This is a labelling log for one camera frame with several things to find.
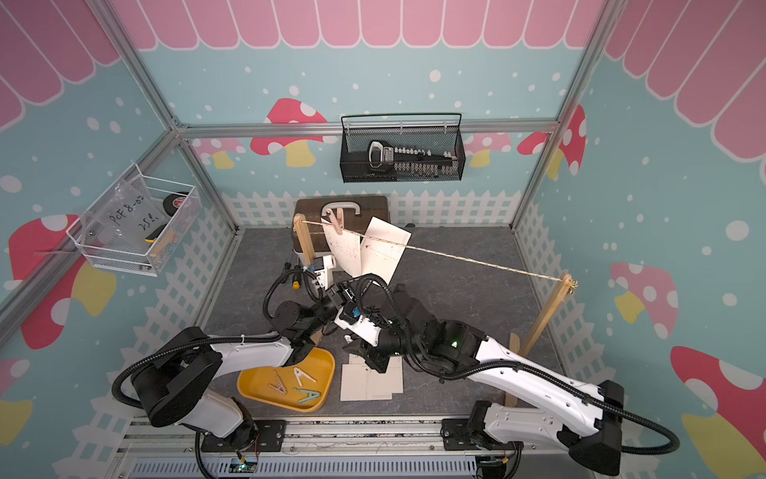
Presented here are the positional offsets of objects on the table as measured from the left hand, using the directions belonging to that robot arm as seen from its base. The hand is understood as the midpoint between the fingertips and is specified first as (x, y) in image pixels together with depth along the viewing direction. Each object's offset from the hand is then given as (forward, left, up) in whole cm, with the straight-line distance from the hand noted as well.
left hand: (377, 283), depth 68 cm
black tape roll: (+23, +57, +3) cm, 62 cm away
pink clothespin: (-15, +27, -29) cm, 42 cm away
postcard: (+6, -1, +5) cm, 8 cm away
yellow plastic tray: (-8, +18, -30) cm, 36 cm away
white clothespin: (-12, +22, -29) cm, 38 cm away
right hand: (-13, +6, -4) cm, 15 cm away
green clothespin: (-17, +18, -29) cm, 38 cm away
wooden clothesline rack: (-9, -35, -7) cm, 37 cm away
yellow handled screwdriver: (+19, +31, -30) cm, 47 cm away
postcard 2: (-13, +6, -31) cm, 34 cm away
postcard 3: (-13, -3, -30) cm, 33 cm away
